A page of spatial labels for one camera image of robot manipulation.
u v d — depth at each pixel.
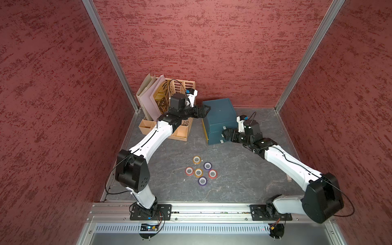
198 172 0.87
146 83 0.94
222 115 0.86
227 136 0.76
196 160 0.92
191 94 0.71
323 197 0.41
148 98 0.87
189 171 0.88
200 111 0.73
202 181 0.84
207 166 0.90
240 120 0.76
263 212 0.72
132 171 0.44
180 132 1.07
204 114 0.72
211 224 0.71
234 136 0.73
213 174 0.87
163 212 0.74
